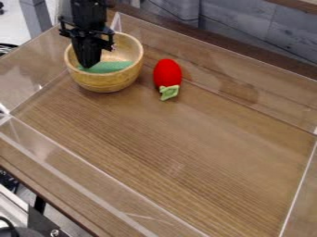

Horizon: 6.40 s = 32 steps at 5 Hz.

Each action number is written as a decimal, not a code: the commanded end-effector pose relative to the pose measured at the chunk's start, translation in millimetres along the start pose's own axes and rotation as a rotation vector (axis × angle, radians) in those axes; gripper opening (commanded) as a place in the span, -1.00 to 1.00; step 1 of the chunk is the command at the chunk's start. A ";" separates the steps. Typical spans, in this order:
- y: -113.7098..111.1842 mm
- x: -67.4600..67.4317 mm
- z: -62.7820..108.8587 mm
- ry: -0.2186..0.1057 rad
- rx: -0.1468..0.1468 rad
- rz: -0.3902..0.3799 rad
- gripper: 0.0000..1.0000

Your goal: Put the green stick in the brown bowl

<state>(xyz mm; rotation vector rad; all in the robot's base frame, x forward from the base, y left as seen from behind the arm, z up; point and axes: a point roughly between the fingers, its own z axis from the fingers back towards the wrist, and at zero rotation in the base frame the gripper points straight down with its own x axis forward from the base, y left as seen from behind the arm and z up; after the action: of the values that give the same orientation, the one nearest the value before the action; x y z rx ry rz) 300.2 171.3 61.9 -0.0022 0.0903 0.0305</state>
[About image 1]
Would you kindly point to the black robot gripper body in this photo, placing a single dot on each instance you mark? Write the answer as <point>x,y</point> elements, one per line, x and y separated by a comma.
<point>84,19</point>

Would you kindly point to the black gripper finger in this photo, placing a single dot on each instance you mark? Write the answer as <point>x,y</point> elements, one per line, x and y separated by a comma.
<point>96,52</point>
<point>80,51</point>

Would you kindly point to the green foam stick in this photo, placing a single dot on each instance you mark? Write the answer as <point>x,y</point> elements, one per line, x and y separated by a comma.
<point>108,66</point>

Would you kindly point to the light wooden bowl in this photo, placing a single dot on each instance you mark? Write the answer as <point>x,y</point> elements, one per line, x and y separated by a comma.
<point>129,50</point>

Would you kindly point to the red plush strawberry toy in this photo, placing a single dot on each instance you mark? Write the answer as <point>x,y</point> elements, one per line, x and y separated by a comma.
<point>168,78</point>

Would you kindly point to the black table leg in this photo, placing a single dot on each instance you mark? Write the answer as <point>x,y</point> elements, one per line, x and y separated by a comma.
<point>39,205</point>

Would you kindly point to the grey post top left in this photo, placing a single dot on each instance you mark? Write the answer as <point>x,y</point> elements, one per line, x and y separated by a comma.
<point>37,15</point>

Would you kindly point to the clear acrylic tray enclosure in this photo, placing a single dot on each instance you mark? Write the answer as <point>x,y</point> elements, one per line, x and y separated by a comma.
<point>217,163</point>

